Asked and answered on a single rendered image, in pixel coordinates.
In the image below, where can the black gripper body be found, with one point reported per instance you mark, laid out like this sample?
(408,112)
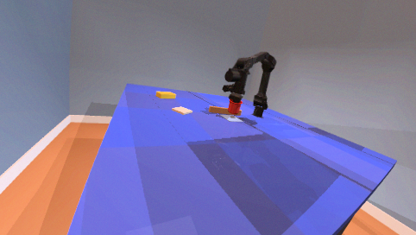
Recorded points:
(238,90)

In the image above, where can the red cup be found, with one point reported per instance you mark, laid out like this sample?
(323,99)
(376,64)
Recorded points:
(234,108)

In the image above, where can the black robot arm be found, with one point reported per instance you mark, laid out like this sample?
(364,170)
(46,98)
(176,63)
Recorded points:
(239,73)

